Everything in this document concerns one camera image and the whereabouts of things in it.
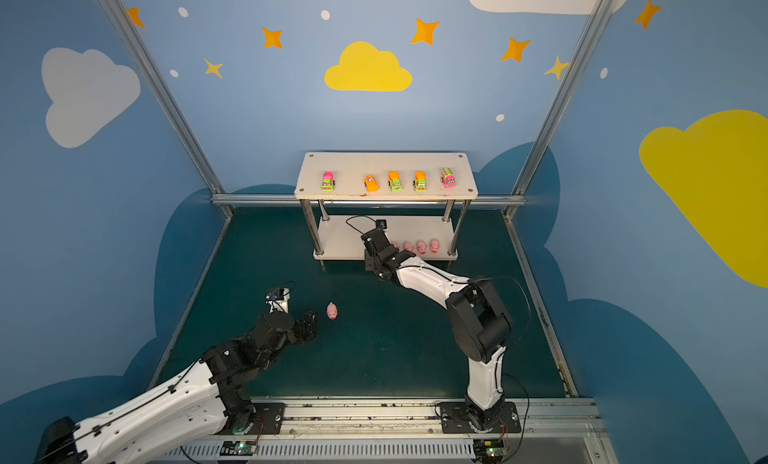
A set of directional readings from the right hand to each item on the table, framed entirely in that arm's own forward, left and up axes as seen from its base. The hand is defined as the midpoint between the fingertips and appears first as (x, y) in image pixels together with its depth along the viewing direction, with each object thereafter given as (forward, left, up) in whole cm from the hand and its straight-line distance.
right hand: (378, 249), depth 94 cm
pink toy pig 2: (+6, -19, -5) cm, 20 cm away
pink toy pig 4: (+5, -10, -5) cm, 12 cm away
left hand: (-24, +17, 0) cm, 30 cm away
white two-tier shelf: (+9, -2, +22) cm, 24 cm away
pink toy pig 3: (+5, -14, -5) cm, 16 cm away
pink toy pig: (-17, +14, -11) cm, 25 cm away
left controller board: (-53, +30, -11) cm, 62 cm away
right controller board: (-51, -30, -13) cm, 60 cm away
